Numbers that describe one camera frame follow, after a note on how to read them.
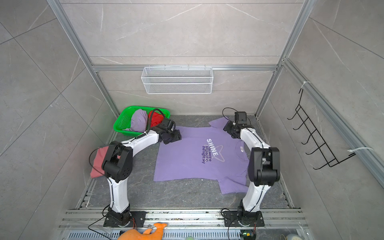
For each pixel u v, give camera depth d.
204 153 0.98
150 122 1.05
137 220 0.74
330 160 0.58
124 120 1.11
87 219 0.75
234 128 0.84
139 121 1.08
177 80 1.01
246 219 0.67
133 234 0.65
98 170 0.52
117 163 0.52
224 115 0.78
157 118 1.07
